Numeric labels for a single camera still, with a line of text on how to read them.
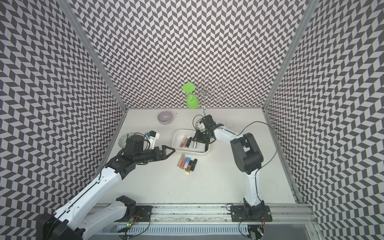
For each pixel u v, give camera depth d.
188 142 0.99
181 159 0.91
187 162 0.89
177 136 0.97
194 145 0.93
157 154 0.65
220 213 0.75
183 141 0.99
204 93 0.83
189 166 0.87
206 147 0.96
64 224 0.38
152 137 0.70
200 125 0.92
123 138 0.97
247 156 0.54
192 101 0.96
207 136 0.82
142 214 0.72
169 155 0.68
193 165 0.88
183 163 0.89
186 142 0.99
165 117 1.08
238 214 0.74
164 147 0.67
